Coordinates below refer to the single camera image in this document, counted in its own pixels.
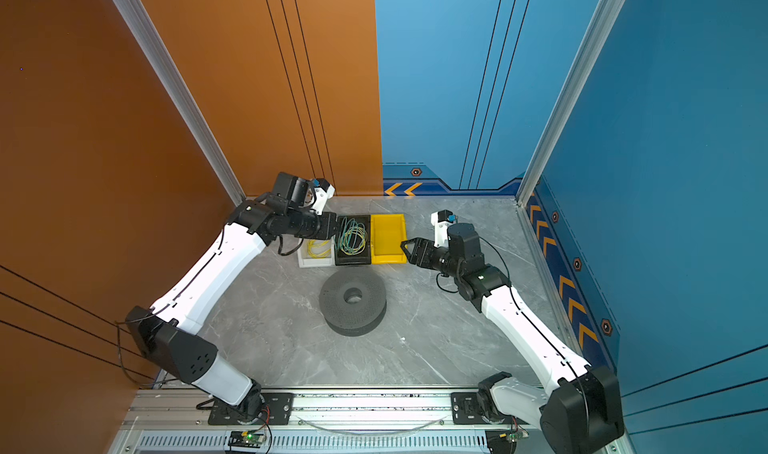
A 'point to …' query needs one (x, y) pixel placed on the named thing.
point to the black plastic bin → (365, 257)
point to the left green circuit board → (246, 439)
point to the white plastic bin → (317, 253)
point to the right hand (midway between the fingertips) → (406, 247)
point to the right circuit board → (515, 435)
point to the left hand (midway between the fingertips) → (342, 224)
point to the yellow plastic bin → (387, 232)
